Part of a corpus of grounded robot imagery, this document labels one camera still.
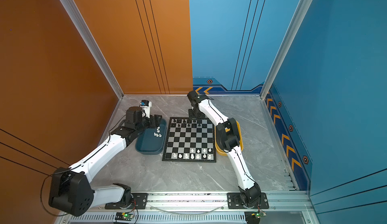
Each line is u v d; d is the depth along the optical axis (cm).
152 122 74
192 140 94
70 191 40
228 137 62
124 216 71
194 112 87
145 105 73
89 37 86
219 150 67
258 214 70
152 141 96
